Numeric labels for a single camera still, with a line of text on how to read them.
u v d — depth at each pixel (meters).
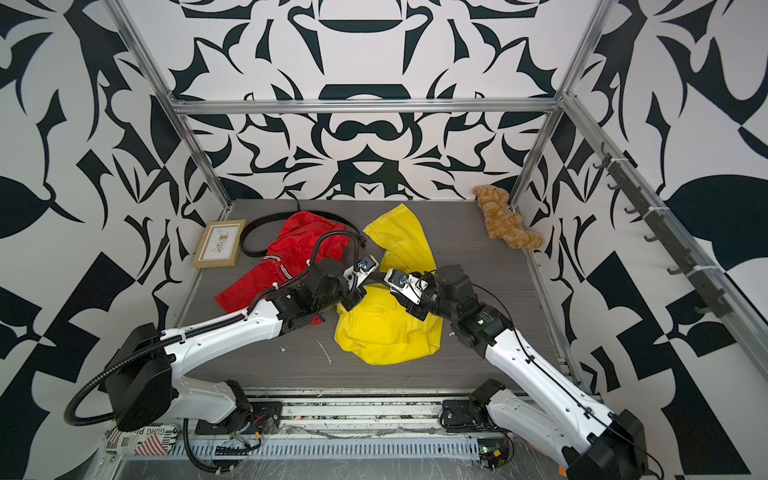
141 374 0.41
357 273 0.66
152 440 0.69
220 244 1.06
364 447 0.71
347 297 0.69
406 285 0.61
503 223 1.05
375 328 0.82
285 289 0.62
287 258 0.90
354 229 1.11
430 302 0.63
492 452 0.71
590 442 0.39
